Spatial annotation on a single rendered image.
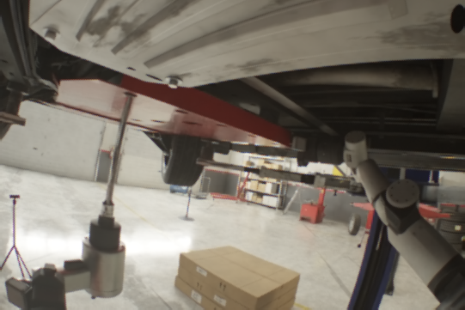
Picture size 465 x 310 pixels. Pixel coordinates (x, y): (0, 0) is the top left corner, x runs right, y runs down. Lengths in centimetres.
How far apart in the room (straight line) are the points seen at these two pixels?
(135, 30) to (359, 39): 19
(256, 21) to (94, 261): 46
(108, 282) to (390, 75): 81
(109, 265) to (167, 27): 42
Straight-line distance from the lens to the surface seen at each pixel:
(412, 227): 54
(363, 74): 70
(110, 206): 48
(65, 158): 910
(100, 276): 51
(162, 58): 28
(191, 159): 171
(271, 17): 17
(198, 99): 52
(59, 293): 41
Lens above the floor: 150
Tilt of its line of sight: 7 degrees up
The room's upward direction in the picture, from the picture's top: 10 degrees clockwise
